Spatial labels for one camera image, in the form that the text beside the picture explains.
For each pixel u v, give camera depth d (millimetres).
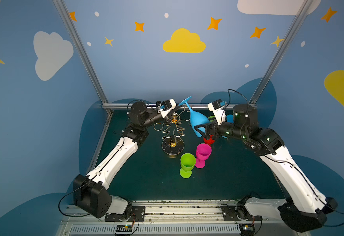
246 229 733
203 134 566
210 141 919
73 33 769
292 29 769
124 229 732
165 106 514
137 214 744
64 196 382
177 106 623
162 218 733
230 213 743
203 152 802
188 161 823
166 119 586
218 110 535
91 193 394
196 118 608
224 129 525
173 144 984
